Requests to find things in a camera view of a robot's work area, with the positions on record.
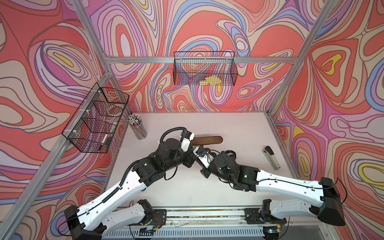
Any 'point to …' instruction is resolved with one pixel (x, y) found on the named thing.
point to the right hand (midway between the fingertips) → (196, 161)
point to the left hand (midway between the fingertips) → (199, 151)
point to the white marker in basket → (102, 144)
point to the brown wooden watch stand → (207, 140)
